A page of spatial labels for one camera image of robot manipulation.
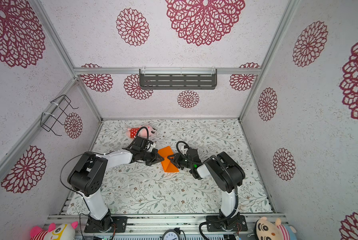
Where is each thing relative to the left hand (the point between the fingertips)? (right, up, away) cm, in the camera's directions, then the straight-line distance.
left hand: (163, 160), depth 92 cm
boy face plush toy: (+48, -26, -26) cm, 60 cm away
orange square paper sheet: (+3, -3, -2) cm, 5 cm away
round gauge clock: (+6, -30, -23) cm, 38 cm away
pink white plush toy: (-41, -27, -26) cm, 55 cm away
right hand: (+3, +3, -1) cm, 4 cm away
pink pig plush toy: (-11, +18, -9) cm, 23 cm away
